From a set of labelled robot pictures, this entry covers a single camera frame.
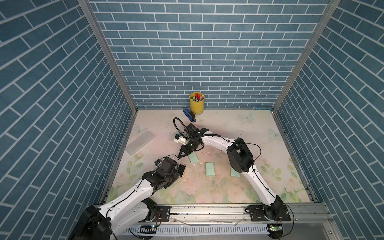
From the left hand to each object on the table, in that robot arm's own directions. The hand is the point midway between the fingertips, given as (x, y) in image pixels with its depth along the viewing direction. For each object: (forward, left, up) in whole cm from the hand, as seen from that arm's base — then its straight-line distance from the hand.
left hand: (182, 175), depth 84 cm
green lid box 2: (+4, -16, 0) cm, 17 cm away
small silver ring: (+16, -13, -2) cm, 20 cm away
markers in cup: (+55, -8, +11) cm, 57 cm away
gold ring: (+15, -17, -2) cm, 23 cm away
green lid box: (+12, -6, -2) cm, 13 cm away
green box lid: (-7, -25, +20) cm, 33 cm away
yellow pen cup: (+50, -8, +10) cm, 51 cm away
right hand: (+12, +2, -1) cm, 12 cm away
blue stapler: (+45, -3, +2) cm, 45 cm away
